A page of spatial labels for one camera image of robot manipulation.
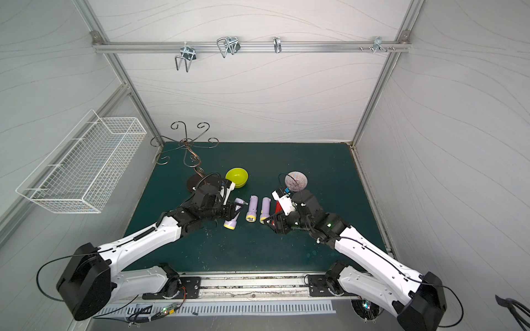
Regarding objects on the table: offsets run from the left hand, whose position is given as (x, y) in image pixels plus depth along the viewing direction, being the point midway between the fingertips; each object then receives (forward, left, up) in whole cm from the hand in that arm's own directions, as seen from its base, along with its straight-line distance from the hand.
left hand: (241, 206), depth 81 cm
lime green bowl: (+22, +5, -10) cm, 25 cm away
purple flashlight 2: (+1, -3, -10) cm, 10 cm away
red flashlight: (+6, -15, -11) cm, 20 cm away
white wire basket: (+2, +52, +18) cm, 55 cm away
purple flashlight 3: (+4, -10, -10) cm, 14 cm away
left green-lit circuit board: (-33, +22, -12) cm, 42 cm away
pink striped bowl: (+22, -24, -13) cm, 35 cm away
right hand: (-6, -12, +4) cm, 14 cm away
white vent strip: (-33, +27, -14) cm, 45 cm away
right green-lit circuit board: (-30, -47, -15) cm, 57 cm away
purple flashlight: (-7, +3, -2) cm, 8 cm away
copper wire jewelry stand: (+16, +22, +9) cm, 29 cm away
